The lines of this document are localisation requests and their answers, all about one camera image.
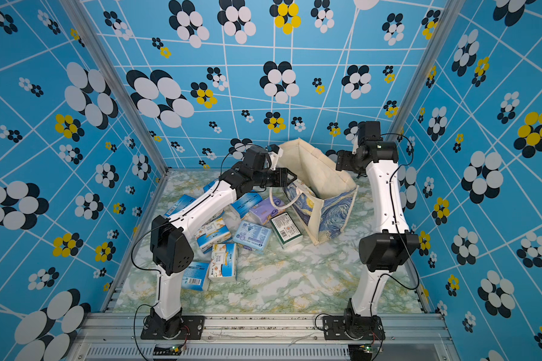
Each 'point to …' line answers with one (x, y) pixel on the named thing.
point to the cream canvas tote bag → (322, 197)
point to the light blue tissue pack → (254, 236)
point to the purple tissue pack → (264, 211)
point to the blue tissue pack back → (208, 186)
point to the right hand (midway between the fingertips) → (354, 163)
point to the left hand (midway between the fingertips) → (296, 174)
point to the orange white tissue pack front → (223, 262)
